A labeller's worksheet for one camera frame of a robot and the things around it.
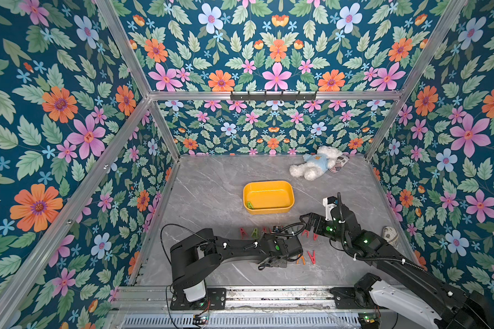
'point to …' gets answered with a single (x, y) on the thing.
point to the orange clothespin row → (304, 262)
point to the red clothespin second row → (313, 257)
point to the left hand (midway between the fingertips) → (283, 262)
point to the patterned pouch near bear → (340, 162)
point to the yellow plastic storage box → (268, 197)
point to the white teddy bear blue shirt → (316, 164)
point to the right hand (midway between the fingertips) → (307, 219)
